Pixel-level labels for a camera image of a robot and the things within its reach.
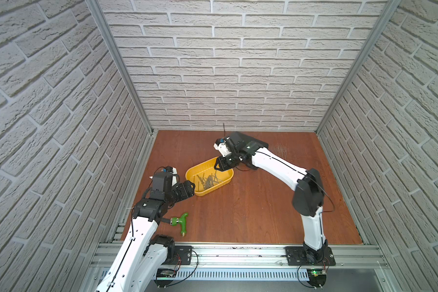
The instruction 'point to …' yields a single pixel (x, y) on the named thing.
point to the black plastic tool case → (245, 139)
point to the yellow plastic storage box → (205, 177)
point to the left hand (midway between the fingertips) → (190, 184)
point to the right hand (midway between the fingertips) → (220, 165)
